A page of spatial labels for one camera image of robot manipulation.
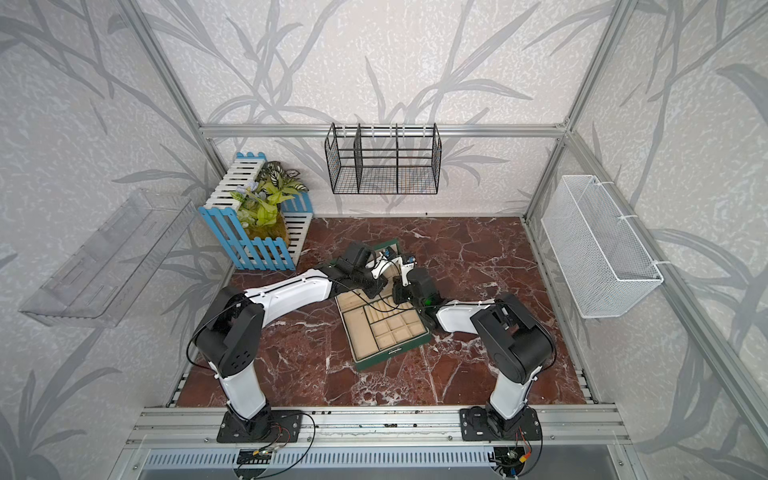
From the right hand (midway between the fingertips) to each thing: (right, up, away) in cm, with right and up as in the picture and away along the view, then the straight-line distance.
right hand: (394, 276), depth 93 cm
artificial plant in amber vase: (-41, +23, -5) cm, 47 cm away
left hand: (-2, 0, -2) cm, 3 cm away
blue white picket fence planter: (-48, +7, +5) cm, 49 cm away
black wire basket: (-4, +40, +13) cm, 43 cm away
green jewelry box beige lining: (-5, -14, -7) cm, 16 cm away
